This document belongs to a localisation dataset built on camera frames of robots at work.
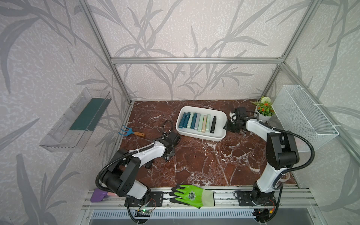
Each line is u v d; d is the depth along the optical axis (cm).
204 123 102
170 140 72
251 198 73
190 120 105
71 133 63
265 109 94
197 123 102
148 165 85
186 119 105
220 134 99
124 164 48
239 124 74
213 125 102
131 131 102
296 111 69
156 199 73
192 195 74
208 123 104
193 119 105
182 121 104
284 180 79
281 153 50
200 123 102
